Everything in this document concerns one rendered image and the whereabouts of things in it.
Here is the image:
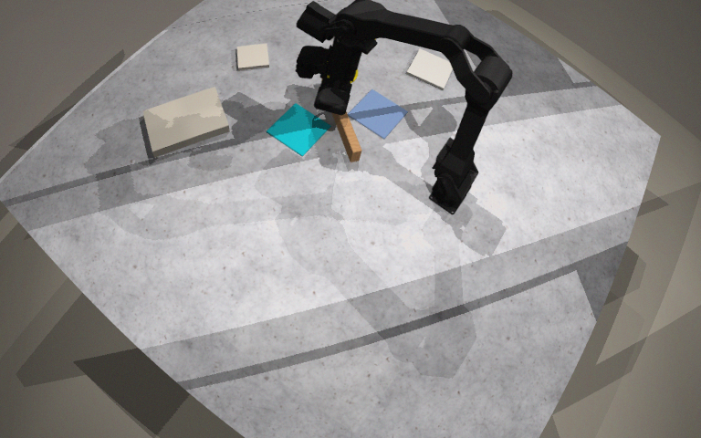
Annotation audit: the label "white flat rectangular pad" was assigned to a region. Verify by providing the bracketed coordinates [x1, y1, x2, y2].
[407, 48, 453, 90]

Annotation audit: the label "wooden plank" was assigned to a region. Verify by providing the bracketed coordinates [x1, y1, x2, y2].
[332, 112, 361, 162]

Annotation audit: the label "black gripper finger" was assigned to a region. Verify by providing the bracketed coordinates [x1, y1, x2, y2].
[320, 78, 352, 94]

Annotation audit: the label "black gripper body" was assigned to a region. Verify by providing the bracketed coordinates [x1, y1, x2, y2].
[314, 51, 360, 115]

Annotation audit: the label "beige flat block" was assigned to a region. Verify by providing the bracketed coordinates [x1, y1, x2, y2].
[237, 43, 269, 71]

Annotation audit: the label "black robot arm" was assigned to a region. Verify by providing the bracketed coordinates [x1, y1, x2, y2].
[295, 0, 513, 214]

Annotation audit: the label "beige rectangular block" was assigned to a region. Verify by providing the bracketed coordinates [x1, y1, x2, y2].
[143, 87, 230, 157]

